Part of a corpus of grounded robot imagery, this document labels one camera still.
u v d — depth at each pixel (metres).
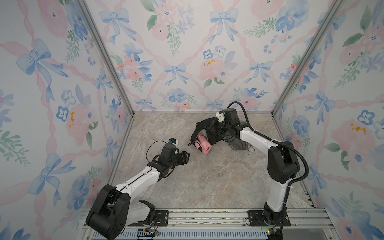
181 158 0.76
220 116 0.86
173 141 0.79
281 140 1.06
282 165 0.51
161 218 0.75
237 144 0.97
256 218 0.73
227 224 0.73
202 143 0.91
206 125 1.07
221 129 0.80
